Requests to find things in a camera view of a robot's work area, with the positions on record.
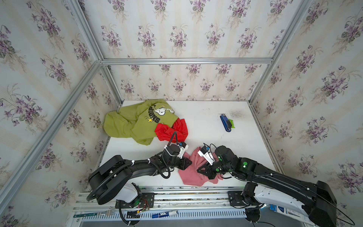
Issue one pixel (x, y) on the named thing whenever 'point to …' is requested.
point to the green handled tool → (84, 214)
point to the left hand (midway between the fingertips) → (191, 161)
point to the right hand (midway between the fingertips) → (196, 172)
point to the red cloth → (178, 132)
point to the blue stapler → (227, 123)
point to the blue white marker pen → (164, 214)
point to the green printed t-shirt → (138, 121)
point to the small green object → (232, 123)
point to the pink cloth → (191, 176)
